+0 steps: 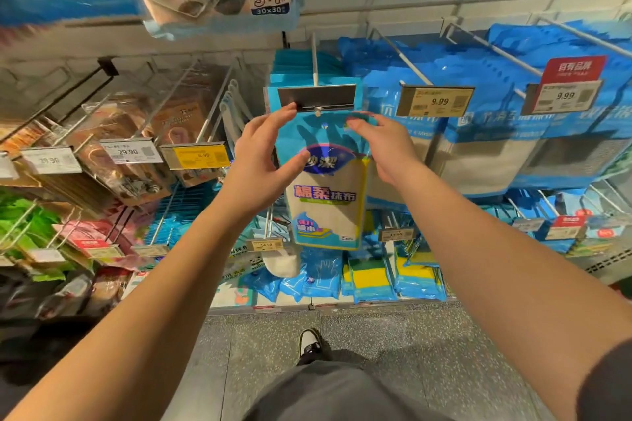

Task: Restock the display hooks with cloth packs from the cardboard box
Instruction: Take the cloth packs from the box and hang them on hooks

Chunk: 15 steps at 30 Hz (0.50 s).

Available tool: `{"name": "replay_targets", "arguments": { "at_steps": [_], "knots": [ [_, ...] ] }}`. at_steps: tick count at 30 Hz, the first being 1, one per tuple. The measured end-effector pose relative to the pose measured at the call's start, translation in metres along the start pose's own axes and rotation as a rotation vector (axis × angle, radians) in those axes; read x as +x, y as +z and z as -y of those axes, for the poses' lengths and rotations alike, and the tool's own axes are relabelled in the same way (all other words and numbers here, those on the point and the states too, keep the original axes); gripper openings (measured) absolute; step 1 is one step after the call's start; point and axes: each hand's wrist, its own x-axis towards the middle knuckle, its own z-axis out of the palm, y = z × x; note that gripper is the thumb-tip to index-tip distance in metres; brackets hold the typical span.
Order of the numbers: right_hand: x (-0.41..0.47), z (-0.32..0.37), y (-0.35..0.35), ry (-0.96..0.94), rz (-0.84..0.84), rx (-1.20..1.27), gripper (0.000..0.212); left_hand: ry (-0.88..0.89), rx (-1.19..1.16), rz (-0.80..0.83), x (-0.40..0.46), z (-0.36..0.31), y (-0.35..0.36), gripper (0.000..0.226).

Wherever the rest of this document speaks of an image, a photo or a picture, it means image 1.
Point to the person's left hand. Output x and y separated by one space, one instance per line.
257 169

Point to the person's right hand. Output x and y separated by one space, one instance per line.
390 149

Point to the teal multicolour cloth packets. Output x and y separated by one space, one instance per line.
331 208
296 65

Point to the blue antibacterial cloth packets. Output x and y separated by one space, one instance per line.
390 65

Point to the blue steel-cloth packets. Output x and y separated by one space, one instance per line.
553 36

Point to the person's right forearm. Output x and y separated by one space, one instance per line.
513 297

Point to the small yellowish shelf tag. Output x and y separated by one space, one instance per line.
265 244

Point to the person's black shoe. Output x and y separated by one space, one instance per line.
311 342

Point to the person's grey trousers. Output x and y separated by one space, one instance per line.
336 396

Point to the person's dark right sleeve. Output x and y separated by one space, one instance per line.
610 386

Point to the bright yellow price tag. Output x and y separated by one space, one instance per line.
195 156

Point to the yellowish price tag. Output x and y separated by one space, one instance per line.
436 102
318 97

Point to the metal peg hook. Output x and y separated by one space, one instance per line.
400 56
583 36
484 49
314 59

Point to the blue glove packets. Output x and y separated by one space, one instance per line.
306 283

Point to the pale white price tag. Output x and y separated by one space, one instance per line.
8 167
130 150
49 160

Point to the yellow green sponge packets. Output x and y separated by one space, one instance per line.
370 278

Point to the hanging brownish packets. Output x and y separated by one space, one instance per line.
128 120

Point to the pink goods pile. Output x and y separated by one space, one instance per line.
94 233

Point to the red white price tag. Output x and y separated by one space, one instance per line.
563 95

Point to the striped sponge packets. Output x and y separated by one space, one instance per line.
583 238

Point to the hanging green packets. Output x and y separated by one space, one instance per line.
25 223

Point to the dark green goods pile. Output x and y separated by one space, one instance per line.
622 287

